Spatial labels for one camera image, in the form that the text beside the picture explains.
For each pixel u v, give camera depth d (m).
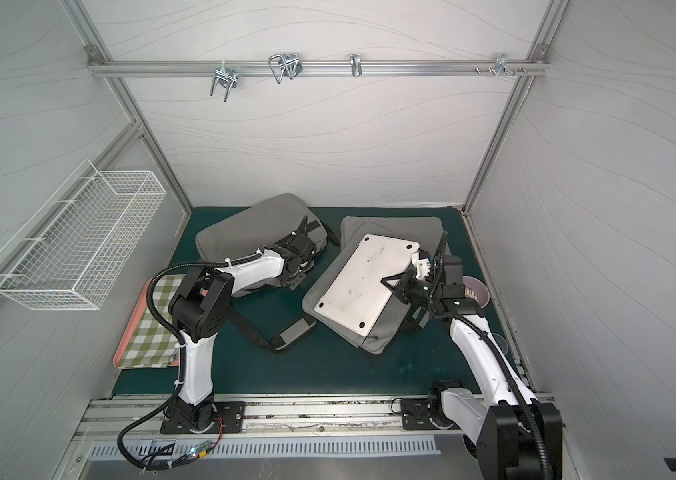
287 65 0.77
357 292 0.80
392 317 0.86
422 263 0.76
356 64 0.74
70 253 0.68
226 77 0.80
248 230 1.09
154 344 0.86
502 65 0.76
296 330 0.88
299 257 0.81
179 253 1.07
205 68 0.77
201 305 0.53
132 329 0.88
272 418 0.75
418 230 1.10
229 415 0.73
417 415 0.73
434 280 0.63
